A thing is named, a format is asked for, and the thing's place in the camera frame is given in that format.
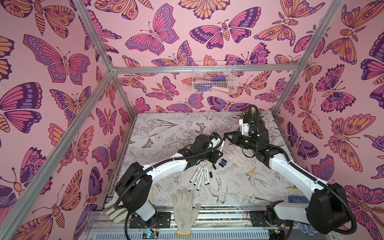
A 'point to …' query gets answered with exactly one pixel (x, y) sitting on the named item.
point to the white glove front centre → (185, 212)
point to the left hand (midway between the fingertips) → (223, 153)
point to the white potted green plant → (244, 119)
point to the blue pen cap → (223, 163)
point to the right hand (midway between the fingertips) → (225, 133)
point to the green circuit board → (149, 235)
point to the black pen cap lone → (211, 174)
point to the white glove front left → (115, 215)
